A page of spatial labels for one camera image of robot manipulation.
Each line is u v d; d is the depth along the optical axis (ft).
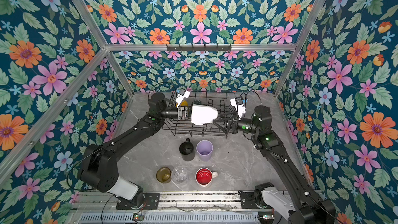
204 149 2.78
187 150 2.90
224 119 1.94
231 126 1.88
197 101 3.20
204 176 2.66
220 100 3.50
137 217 2.31
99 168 1.41
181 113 2.17
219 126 1.99
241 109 1.97
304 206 1.25
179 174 2.69
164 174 2.68
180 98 2.26
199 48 2.99
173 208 2.37
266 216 2.31
